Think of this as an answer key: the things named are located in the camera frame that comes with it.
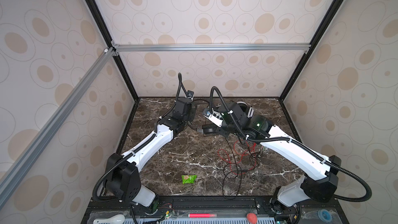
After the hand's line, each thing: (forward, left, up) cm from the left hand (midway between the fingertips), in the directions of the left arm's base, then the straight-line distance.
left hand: (192, 103), depth 81 cm
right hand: (-12, -13, +3) cm, 18 cm away
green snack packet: (-32, +2, -23) cm, 39 cm away
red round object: (-48, -28, -22) cm, 60 cm away
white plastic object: (-49, +33, -24) cm, 63 cm away
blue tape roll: (-47, -62, -25) cm, 82 cm away
